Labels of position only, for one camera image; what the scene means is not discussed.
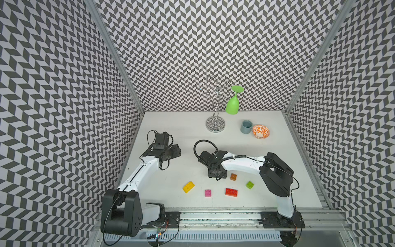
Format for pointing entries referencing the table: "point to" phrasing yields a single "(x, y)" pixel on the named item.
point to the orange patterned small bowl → (260, 131)
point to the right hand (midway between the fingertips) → (216, 176)
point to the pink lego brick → (208, 193)
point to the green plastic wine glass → (232, 105)
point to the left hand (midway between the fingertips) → (176, 151)
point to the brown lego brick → (233, 177)
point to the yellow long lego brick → (188, 187)
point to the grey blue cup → (246, 126)
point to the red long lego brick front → (231, 192)
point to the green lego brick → (249, 184)
